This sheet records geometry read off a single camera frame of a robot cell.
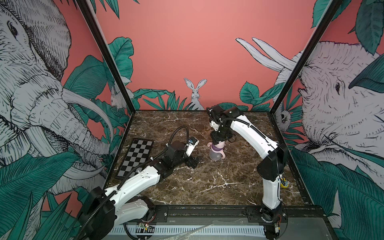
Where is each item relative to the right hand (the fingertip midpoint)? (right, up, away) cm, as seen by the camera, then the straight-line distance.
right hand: (216, 138), depth 83 cm
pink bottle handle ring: (+3, -8, +2) cm, 9 cm away
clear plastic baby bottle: (+1, -13, +11) cm, 17 cm away
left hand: (-11, -5, -3) cm, 13 cm away
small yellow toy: (+41, -26, +1) cm, 48 cm away
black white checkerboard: (-48, -11, +10) cm, 51 cm away
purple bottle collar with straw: (0, -6, 0) cm, 6 cm away
